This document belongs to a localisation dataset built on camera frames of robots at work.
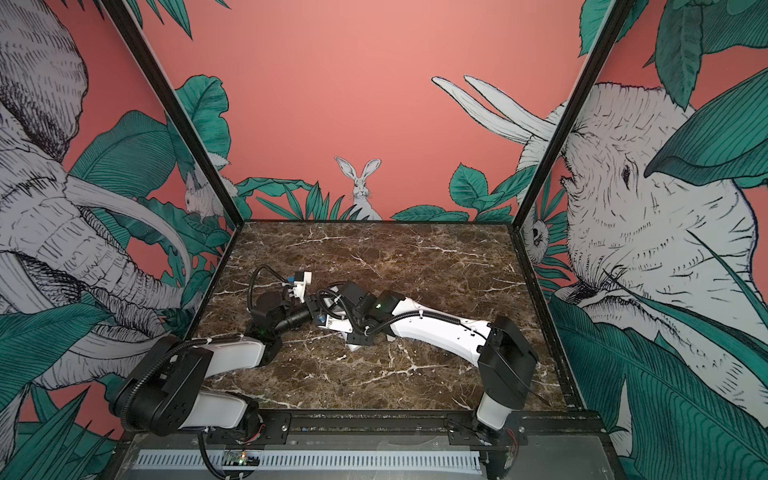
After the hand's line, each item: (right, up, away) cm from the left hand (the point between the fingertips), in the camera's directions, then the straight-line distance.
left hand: (342, 297), depth 80 cm
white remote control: (+2, +2, -19) cm, 19 cm away
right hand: (+2, -6, 0) cm, 7 cm away
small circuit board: (-23, -37, -10) cm, 45 cm away
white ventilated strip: (-35, -37, -10) cm, 52 cm away
